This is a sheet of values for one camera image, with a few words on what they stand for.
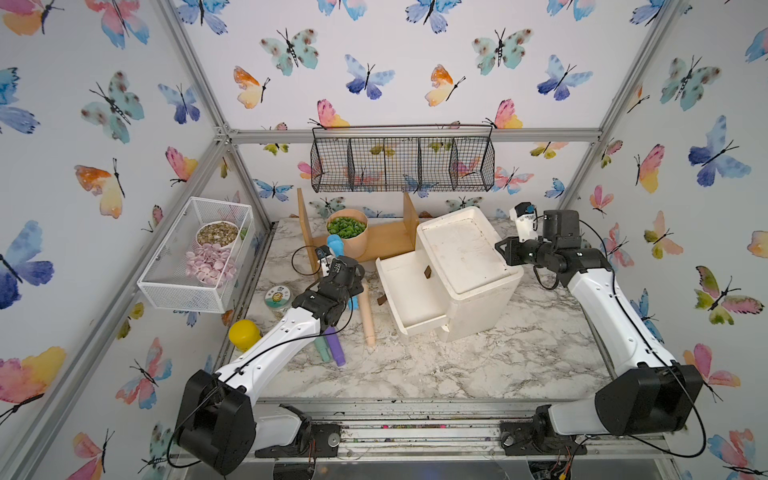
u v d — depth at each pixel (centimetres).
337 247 86
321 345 87
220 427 40
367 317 93
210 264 63
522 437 73
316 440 73
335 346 87
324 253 72
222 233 71
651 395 40
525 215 69
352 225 94
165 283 58
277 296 91
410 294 89
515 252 70
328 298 61
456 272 77
